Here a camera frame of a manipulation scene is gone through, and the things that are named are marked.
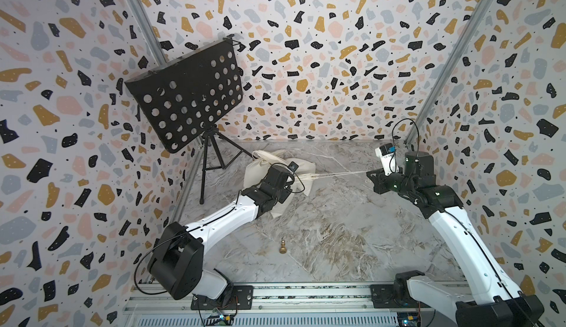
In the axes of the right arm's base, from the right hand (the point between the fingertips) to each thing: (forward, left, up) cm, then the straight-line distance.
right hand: (372, 172), depth 75 cm
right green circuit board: (-38, -11, -29) cm, 49 cm away
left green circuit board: (-40, +48, -27) cm, 68 cm away
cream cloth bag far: (+19, +23, -20) cm, 36 cm away
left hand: (+4, +32, -11) cm, 34 cm away
